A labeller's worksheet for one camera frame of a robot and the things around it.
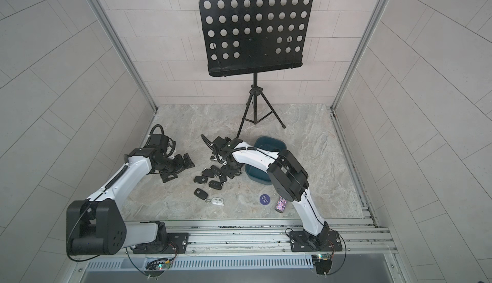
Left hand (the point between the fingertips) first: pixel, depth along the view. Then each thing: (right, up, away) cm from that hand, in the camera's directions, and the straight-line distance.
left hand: (190, 165), depth 85 cm
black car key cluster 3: (+14, -6, +2) cm, 16 cm away
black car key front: (+5, -12, -2) cm, 13 cm away
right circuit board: (+54, -31, -17) cm, 64 cm away
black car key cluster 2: (+11, -3, +4) cm, 12 cm away
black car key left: (+4, -7, +2) cm, 8 cm away
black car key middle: (+11, -9, 0) cm, 14 cm away
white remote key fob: (+13, -14, -4) cm, 20 cm away
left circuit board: (-5, -31, -19) cm, 37 cm away
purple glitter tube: (+40, -15, -6) cm, 43 cm away
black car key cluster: (+8, -4, +4) cm, 10 cm away
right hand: (+19, -4, +6) cm, 20 cm away
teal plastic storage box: (+37, +9, +12) cm, 40 cm away
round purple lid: (+33, -14, -2) cm, 36 cm away
